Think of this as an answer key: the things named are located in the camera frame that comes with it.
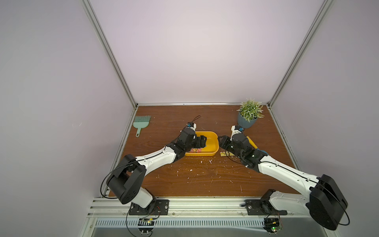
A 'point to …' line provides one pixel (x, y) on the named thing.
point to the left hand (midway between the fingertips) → (204, 138)
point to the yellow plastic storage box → (212, 145)
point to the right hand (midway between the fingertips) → (219, 136)
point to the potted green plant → (248, 112)
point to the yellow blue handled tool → (254, 145)
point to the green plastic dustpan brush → (141, 122)
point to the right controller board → (272, 224)
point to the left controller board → (145, 225)
